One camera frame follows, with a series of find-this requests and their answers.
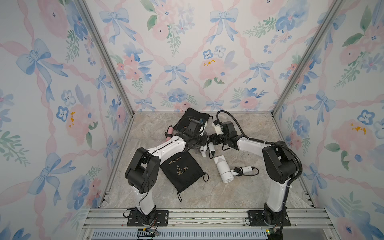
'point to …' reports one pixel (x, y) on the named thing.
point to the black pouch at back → (189, 113)
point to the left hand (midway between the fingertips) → (207, 136)
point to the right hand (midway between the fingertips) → (209, 133)
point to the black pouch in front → (180, 169)
